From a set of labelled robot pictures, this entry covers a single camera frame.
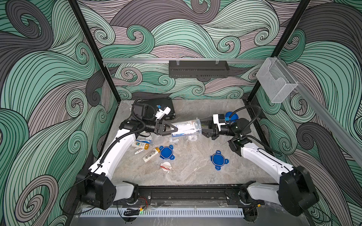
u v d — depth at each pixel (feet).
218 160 2.85
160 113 2.12
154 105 2.07
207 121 2.02
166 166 2.74
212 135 2.00
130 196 2.01
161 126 1.93
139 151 2.95
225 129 2.02
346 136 1.73
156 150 2.93
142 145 2.93
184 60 3.12
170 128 2.00
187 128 2.00
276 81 2.49
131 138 1.68
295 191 1.31
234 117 3.07
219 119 1.79
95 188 1.25
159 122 1.94
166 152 2.97
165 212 2.29
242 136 1.79
